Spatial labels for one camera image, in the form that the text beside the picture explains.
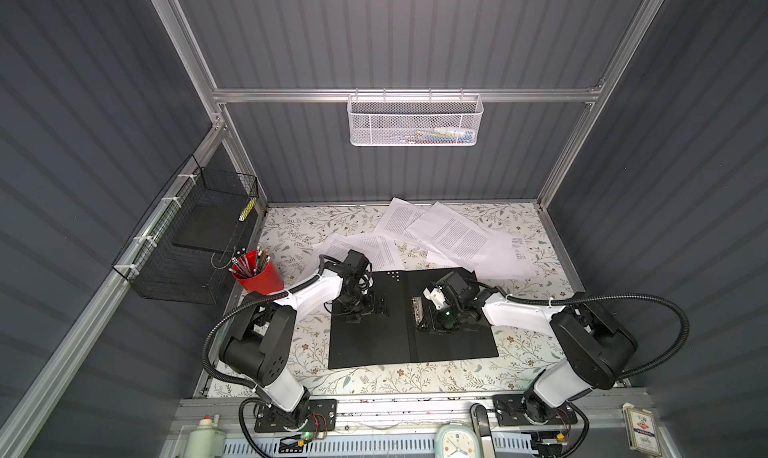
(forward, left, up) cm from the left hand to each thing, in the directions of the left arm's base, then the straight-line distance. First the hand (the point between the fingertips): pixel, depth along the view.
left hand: (376, 317), depth 87 cm
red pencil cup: (+10, +33, +12) cm, 37 cm away
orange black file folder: (-4, -4, -3) cm, 6 cm away
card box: (-32, -62, -1) cm, 70 cm away
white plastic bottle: (-28, +38, +4) cm, 47 cm away
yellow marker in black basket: (+23, +34, +24) cm, 48 cm away
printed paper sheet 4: (+42, -9, -2) cm, 43 cm away
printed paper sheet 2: (+26, -3, -2) cm, 26 cm away
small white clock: (-31, -18, 0) cm, 36 cm away
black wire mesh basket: (+9, +46, +24) cm, 52 cm away
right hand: (-4, -14, -2) cm, 14 cm away
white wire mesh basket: (+66, -17, +25) cm, 73 cm away
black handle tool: (-28, -24, +1) cm, 36 cm away
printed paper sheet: (+29, +14, -3) cm, 32 cm away
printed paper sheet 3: (+30, -28, -1) cm, 41 cm away
